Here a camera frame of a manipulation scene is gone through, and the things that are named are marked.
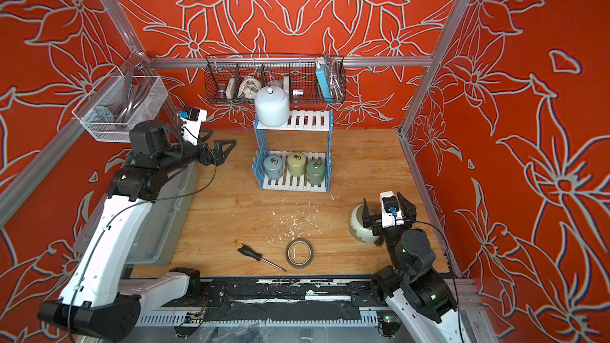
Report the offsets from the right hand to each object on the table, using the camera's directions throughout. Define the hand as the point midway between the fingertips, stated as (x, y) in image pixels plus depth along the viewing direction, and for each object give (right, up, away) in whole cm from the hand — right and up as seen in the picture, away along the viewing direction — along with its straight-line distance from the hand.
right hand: (377, 195), depth 66 cm
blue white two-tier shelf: (-19, +21, +35) cm, 45 cm away
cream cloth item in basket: (-42, +37, +24) cm, 61 cm away
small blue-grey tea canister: (-33, +7, +27) cm, 44 cm away
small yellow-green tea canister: (-24, +7, +29) cm, 38 cm away
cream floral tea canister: (-2, -15, +14) cm, 20 cm away
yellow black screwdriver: (-37, -23, +14) cm, 46 cm away
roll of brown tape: (-24, -26, +12) cm, 37 cm away
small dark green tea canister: (-16, +4, +28) cm, 32 cm away
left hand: (-44, +17, 0) cm, 48 cm away
